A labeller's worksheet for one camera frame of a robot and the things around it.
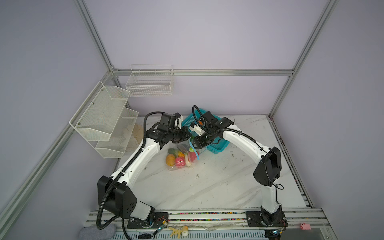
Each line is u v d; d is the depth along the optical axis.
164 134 0.56
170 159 0.90
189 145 0.77
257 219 0.73
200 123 0.75
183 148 0.80
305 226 0.70
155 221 0.73
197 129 0.77
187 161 0.88
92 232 0.68
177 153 0.93
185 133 0.68
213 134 0.63
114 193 0.40
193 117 0.75
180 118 0.74
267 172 0.55
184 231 0.69
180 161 0.88
